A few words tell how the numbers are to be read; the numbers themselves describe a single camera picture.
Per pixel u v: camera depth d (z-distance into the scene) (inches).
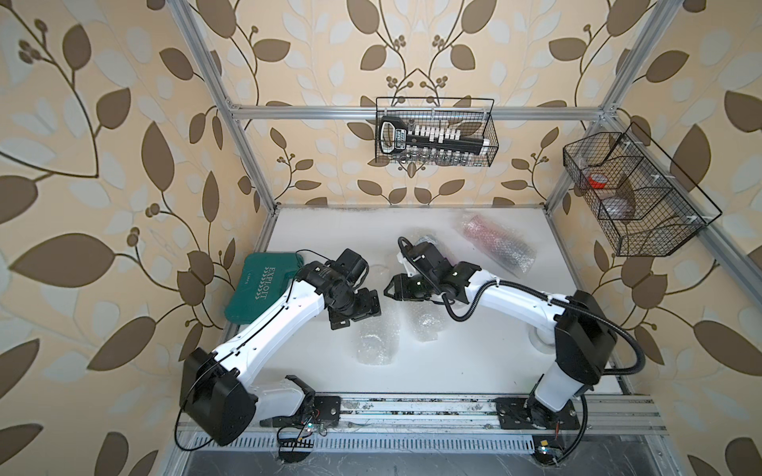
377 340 31.1
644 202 29.0
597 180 31.7
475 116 35.8
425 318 32.3
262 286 36.0
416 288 27.8
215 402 15.3
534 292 19.8
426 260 25.3
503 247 38.2
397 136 33.2
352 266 24.4
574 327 17.2
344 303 22.7
